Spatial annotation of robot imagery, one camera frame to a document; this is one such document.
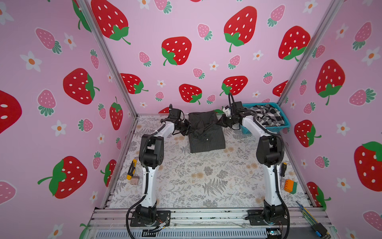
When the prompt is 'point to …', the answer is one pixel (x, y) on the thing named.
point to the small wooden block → (135, 180)
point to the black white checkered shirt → (268, 115)
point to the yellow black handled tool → (132, 170)
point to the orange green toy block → (290, 186)
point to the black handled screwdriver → (283, 169)
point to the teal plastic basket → (275, 129)
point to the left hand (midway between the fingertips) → (197, 127)
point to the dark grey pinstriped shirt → (206, 134)
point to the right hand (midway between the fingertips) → (216, 122)
